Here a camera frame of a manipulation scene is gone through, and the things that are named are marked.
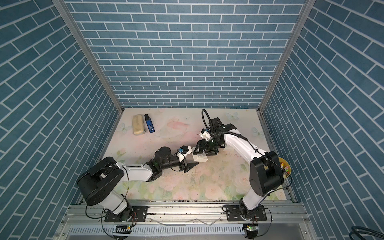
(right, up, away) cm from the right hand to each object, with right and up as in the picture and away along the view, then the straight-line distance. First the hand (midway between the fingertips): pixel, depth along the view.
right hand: (200, 153), depth 82 cm
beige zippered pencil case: (-44, +13, +23) cm, 51 cm away
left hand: (-2, -3, -1) cm, 3 cm away
